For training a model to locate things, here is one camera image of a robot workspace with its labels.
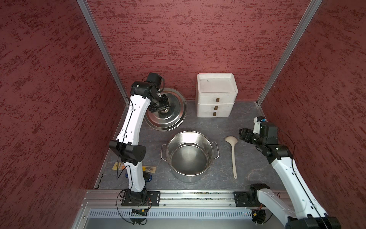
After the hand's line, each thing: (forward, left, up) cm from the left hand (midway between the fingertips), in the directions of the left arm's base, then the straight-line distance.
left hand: (163, 110), depth 77 cm
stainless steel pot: (-14, -15, -29) cm, 36 cm away
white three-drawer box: (+19, -32, -5) cm, 38 cm away
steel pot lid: (-4, -3, -2) cm, 6 cm away
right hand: (-9, -45, -10) cm, 47 cm away
